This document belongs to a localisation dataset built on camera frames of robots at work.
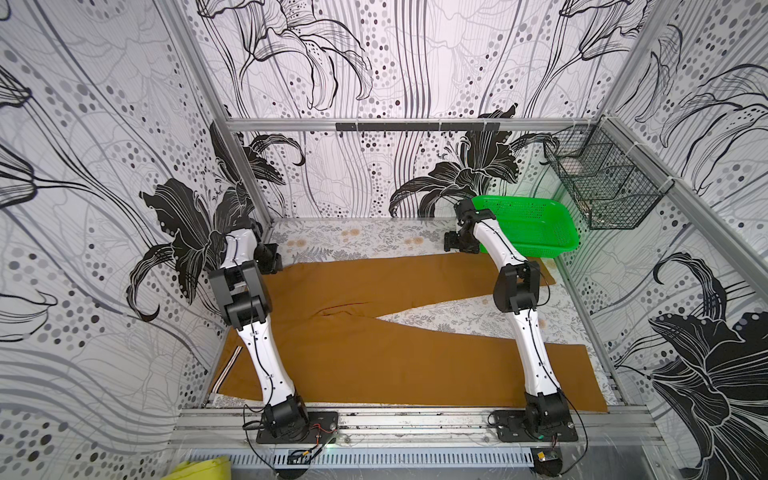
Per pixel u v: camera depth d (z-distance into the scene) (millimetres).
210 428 747
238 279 630
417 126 901
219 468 629
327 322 875
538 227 1142
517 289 684
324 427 726
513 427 720
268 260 919
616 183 881
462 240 932
